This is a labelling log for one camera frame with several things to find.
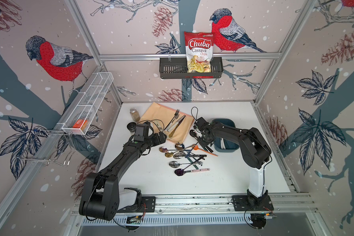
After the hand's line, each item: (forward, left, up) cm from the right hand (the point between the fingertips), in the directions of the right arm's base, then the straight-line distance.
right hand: (204, 141), depth 98 cm
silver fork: (+21, +20, +2) cm, 29 cm away
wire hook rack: (-25, +66, +35) cm, 79 cm away
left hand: (-3, +26, +12) cm, 29 cm away
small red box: (-14, +59, +36) cm, 70 cm away
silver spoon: (-18, +18, +3) cm, 26 cm away
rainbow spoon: (-8, +26, +2) cm, 28 cm away
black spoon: (+4, +7, +3) cm, 9 cm away
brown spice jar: (+16, +50, +8) cm, 53 cm away
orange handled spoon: (-5, +6, 0) cm, 7 cm away
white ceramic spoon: (-2, -12, +1) cm, 13 cm away
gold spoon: (-10, +16, 0) cm, 19 cm away
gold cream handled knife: (-1, +28, +20) cm, 35 cm away
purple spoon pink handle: (-21, +15, 0) cm, 26 cm away
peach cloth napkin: (+12, +20, +1) cm, 23 cm away
